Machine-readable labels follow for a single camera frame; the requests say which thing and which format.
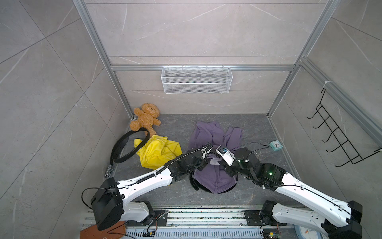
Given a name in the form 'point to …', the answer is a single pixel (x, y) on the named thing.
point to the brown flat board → (118, 231)
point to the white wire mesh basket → (196, 80)
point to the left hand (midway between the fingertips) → (206, 151)
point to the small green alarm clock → (275, 145)
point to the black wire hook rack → (345, 147)
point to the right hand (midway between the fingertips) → (223, 158)
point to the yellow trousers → (158, 151)
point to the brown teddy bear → (147, 117)
